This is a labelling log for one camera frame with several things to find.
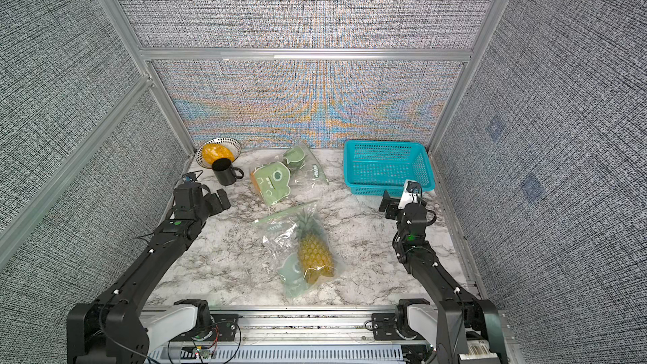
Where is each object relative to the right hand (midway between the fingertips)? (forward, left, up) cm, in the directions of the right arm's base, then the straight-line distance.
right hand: (400, 186), depth 84 cm
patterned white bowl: (+36, +68, -17) cm, 79 cm away
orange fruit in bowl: (+27, +74, -12) cm, 80 cm away
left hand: (-1, +61, -2) cm, 61 cm away
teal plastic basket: (+24, +3, -19) cm, 31 cm away
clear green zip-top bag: (-13, +40, -12) cm, 44 cm away
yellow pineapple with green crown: (-19, +28, -8) cm, 35 cm away
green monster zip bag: (+19, +37, -17) cm, 45 cm away
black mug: (+16, +66, -13) cm, 69 cm away
